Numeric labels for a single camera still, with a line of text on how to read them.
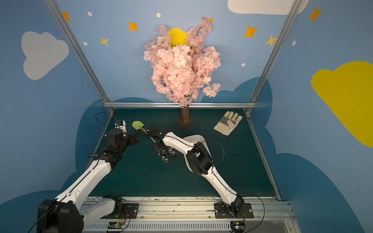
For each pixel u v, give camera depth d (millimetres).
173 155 954
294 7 693
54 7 689
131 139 740
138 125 1116
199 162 606
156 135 737
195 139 977
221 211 736
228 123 1143
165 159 929
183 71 630
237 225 722
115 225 718
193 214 736
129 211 750
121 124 713
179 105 933
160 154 954
